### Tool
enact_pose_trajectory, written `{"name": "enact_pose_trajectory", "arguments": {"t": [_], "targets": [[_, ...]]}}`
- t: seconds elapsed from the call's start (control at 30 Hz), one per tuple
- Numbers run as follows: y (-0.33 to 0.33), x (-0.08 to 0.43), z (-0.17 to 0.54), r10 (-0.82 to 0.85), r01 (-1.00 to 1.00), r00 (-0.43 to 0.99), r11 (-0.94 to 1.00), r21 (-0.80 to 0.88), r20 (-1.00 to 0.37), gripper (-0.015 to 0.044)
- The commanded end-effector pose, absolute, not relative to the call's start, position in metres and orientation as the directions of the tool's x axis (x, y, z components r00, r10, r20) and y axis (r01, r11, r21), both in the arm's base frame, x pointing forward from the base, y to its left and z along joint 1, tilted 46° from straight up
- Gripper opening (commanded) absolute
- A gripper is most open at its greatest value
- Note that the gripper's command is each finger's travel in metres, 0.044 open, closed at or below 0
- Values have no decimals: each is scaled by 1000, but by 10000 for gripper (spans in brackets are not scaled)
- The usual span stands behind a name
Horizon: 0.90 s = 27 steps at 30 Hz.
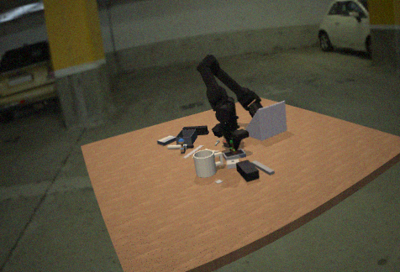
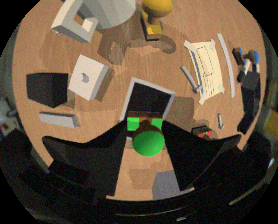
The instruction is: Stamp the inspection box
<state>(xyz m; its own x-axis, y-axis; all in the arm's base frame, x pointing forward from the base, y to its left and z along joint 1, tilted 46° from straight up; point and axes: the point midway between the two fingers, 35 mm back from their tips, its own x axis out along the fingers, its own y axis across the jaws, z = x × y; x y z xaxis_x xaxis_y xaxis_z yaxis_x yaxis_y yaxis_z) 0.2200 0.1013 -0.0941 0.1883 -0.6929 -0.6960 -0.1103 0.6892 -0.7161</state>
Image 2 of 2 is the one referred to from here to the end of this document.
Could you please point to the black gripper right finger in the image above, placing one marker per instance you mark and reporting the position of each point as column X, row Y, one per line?
column 191, row 155

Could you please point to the grey mug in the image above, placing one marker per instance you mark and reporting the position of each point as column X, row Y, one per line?
column 95, row 13

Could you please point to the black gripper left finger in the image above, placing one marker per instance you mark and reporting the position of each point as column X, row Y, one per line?
column 101, row 156

